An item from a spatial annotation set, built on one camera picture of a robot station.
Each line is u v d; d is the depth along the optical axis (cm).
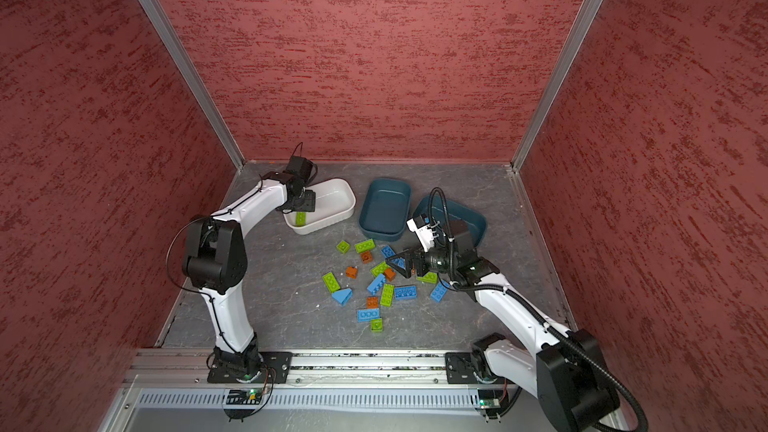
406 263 69
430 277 90
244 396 71
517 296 51
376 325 82
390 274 89
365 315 83
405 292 86
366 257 95
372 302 84
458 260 63
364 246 97
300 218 103
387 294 86
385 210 113
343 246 95
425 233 72
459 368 74
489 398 71
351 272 90
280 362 76
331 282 89
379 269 92
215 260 52
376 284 87
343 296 84
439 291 86
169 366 76
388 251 95
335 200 107
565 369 40
